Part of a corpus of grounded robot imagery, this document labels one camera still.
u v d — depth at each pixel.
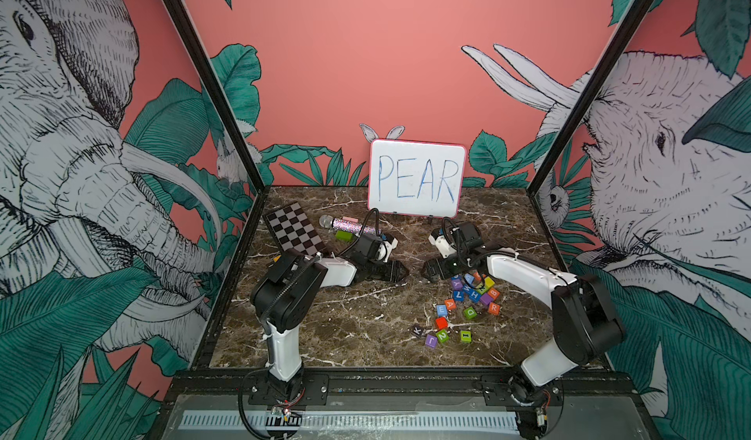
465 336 0.82
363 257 0.78
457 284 0.92
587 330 0.45
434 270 0.80
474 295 0.90
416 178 1.05
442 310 0.88
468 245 0.71
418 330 0.84
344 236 1.01
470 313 0.87
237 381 0.75
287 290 0.46
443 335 0.82
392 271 0.84
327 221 1.04
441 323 0.84
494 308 0.88
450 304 0.88
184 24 0.76
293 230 1.04
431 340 0.82
